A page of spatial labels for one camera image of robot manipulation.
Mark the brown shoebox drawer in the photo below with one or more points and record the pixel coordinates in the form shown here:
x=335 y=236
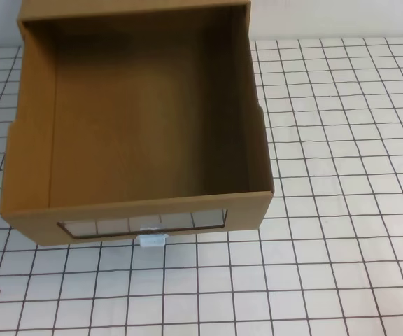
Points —
x=134 y=121

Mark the brown shoebox outer shell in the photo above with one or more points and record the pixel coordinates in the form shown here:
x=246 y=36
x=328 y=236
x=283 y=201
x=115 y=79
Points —
x=41 y=10

